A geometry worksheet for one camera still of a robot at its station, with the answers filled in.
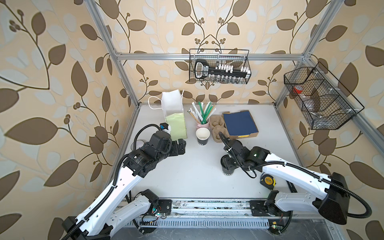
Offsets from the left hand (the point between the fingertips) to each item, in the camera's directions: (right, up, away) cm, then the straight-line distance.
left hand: (180, 143), depth 71 cm
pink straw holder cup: (+14, +7, +26) cm, 31 cm away
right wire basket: (+72, +19, +2) cm, 74 cm away
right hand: (+25, -11, +7) cm, 28 cm away
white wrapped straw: (+9, +13, +28) cm, 32 cm away
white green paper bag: (-9, +19, +31) cm, 37 cm away
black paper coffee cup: (+22, -13, -1) cm, 26 cm away
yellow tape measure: (+47, -22, +10) cm, 53 cm away
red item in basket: (+69, +29, +18) cm, 77 cm away
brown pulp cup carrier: (+23, +8, +34) cm, 42 cm away
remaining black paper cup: (+12, +2, +21) cm, 24 cm away
